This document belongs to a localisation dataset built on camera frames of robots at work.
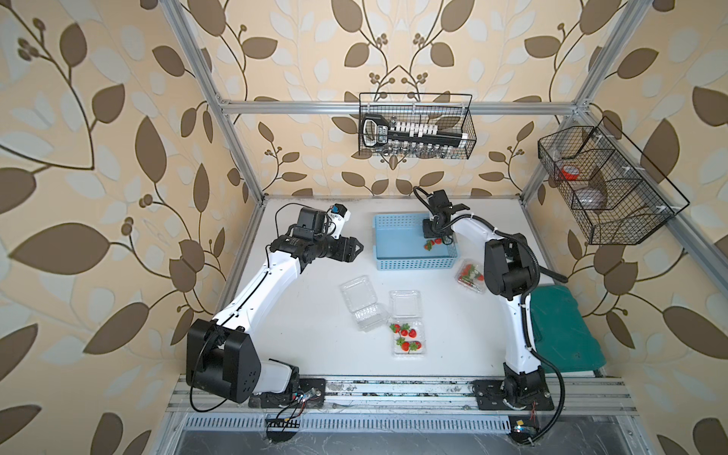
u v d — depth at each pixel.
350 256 0.73
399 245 1.07
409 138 0.83
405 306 0.90
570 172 0.81
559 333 0.79
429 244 1.05
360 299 0.92
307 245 0.58
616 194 0.74
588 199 0.74
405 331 0.85
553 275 0.96
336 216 0.73
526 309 0.62
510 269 0.61
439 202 0.87
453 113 0.91
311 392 0.74
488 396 0.73
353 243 0.74
